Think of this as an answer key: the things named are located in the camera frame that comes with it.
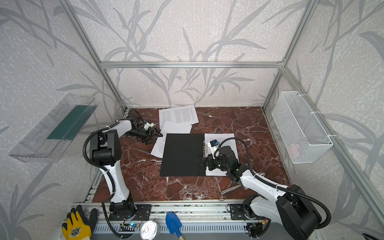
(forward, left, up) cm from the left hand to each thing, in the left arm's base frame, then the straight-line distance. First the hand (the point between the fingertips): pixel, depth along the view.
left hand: (160, 132), depth 96 cm
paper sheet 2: (+10, -3, -8) cm, 13 cm away
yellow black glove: (-50, +30, -4) cm, 58 cm away
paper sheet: (-14, -39, +16) cm, 44 cm away
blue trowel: (-49, -14, -7) cm, 51 cm away
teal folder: (-11, -14, -9) cm, 20 cm away
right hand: (-17, -28, +4) cm, 33 cm away
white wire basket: (-21, -69, +28) cm, 77 cm away
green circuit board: (-50, +7, -9) cm, 51 cm away
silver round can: (-51, -5, -1) cm, 51 cm away
